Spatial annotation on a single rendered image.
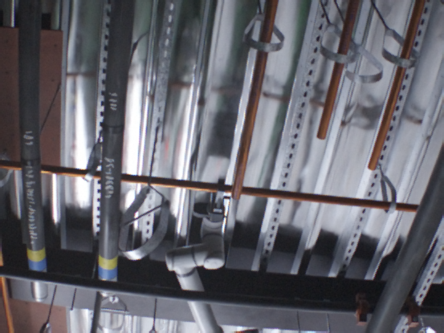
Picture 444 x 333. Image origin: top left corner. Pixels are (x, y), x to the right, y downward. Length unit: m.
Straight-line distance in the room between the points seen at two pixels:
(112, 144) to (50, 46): 0.64
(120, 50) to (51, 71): 0.75
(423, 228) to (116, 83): 1.05
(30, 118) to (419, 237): 1.31
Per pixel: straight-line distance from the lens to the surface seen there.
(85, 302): 3.23
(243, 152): 1.91
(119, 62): 2.01
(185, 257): 2.69
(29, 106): 2.15
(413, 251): 2.13
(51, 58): 2.66
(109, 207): 2.33
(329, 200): 2.60
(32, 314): 3.69
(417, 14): 1.77
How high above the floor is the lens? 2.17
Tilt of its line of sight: 53 degrees up
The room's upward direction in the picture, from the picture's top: straight up
